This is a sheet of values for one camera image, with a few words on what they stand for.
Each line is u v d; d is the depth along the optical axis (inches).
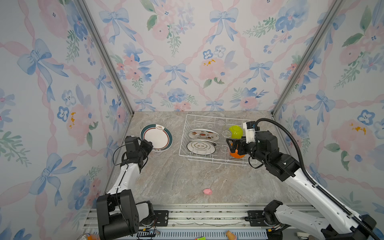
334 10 27.2
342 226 15.2
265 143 20.1
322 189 16.9
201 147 35.7
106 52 33.8
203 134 37.2
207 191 32.0
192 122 44.7
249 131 24.6
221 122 39.6
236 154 25.1
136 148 27.1
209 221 28.9
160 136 37.3
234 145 25.0
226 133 37.3
